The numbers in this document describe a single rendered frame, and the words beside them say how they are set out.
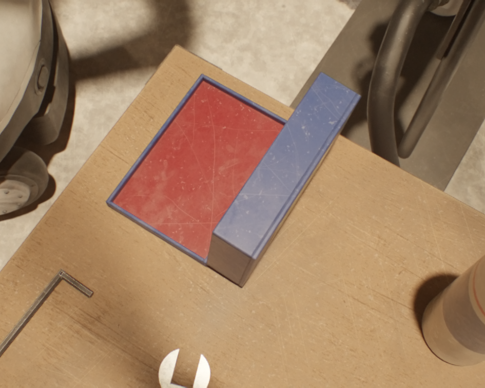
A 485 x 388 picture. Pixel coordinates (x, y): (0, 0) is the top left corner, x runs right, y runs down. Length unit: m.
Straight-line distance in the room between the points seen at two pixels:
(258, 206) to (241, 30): 0.82
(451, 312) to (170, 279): 0.24
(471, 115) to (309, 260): 0.69
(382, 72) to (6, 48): 0.48
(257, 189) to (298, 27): 0.82
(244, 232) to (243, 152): 0.16
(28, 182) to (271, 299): 0.57
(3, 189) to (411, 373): 0.68
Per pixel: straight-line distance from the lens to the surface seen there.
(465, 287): 0.50
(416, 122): 1.08
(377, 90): 0.78
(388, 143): 0.81
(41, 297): 0.63
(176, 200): 0.63
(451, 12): 1.05
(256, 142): 0.65
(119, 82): 1.26
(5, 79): 0.94
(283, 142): 0.53
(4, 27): 0.95
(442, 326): 0.57
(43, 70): 1.03
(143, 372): 0.60
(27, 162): 1.06
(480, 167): 1.23
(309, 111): 0.54
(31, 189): 1.11
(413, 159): 1.19
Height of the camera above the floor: 1.06
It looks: 69 degrees down
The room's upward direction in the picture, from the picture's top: straight up
